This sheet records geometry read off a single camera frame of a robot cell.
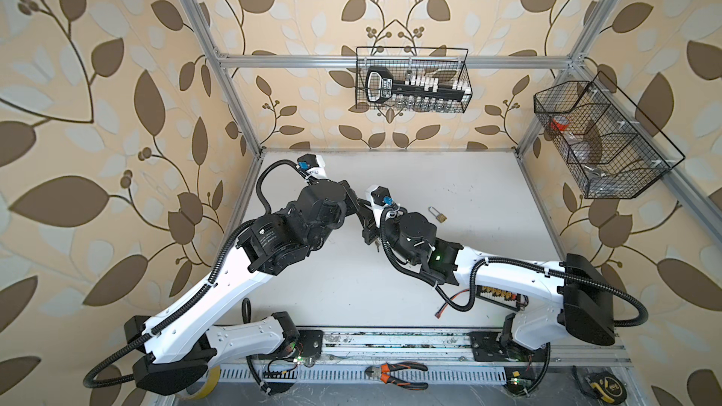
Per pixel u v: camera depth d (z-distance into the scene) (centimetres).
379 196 56
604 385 67
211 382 67
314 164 54
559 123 88
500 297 81
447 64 91
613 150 73
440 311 80
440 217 99
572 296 41
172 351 37
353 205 54
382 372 70
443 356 74
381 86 85
